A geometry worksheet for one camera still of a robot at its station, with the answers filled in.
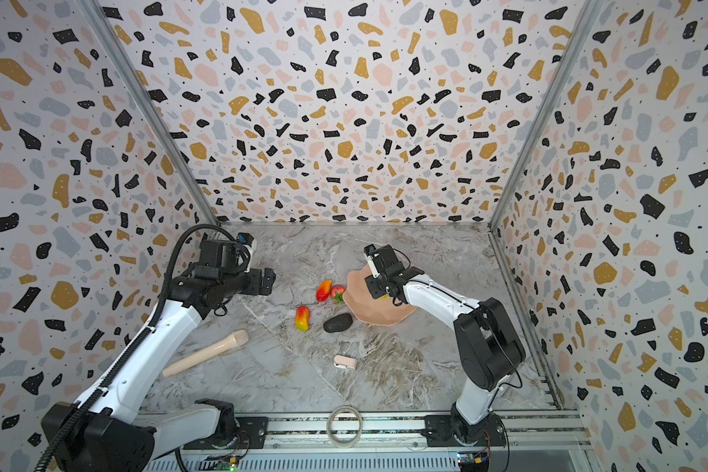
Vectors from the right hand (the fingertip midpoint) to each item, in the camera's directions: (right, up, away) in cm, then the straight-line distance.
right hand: (376, 279), depth 93 cm
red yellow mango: (-23, -12, -1) cm, 26 cm away
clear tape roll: (-12, -37, -19) cm, 43 cm away
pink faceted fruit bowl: (+1, -10, +2) cm, 11 cm away
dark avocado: (-12, -13, -2) cm, 18 cm away
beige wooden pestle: (-42, -17, -7) cm, 46 cm away
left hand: (-31, +3, -14) cm, 34 cm away
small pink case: (-9, -23, -9) cm, 26 cm away
